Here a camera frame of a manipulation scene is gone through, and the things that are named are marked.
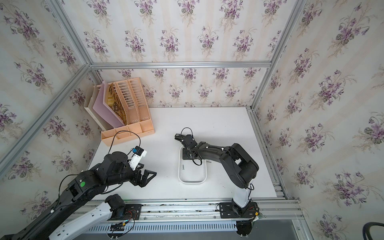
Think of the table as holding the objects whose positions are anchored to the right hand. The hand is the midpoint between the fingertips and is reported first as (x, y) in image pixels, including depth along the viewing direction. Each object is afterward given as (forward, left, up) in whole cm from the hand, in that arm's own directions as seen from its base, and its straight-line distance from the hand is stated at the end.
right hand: (187, 154), depth 93 cm
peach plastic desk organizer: (+39, +48, +11) cm, 64 cm away
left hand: (-19, +15, +20) cm, 31 cm away
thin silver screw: (-8, +2, 0) cm, 8 cm away
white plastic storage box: (-12, -2, 0) cm, 12 cm away
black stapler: (+12, +6, +2) cm, 14 cm away
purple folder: (+14, +48, +27) cm, 57 cm away
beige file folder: (+12, +52, +15) cm, 55 cm away
